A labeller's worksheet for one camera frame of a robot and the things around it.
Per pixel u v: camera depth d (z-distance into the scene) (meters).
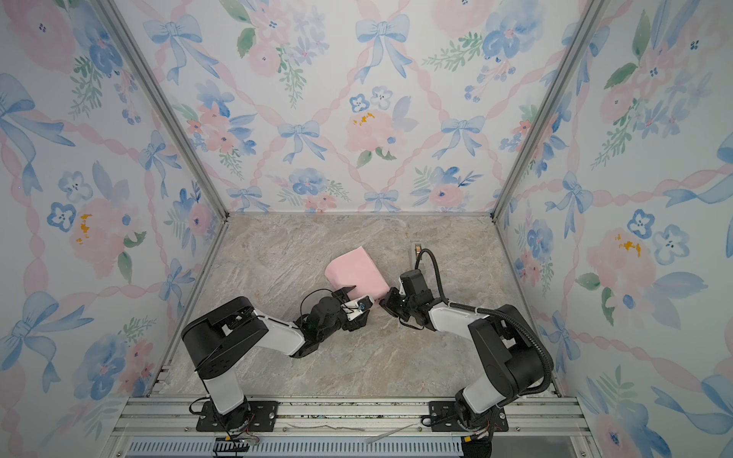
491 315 0.50
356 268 0.97
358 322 0.82
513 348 0.46
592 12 0.69
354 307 0.76
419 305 0.71
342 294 0.82
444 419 0.73
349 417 0.76
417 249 1.03
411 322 0.74
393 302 0.82
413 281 0.72
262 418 0.74
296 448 0.70
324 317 0.69
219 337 0.49
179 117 0.91
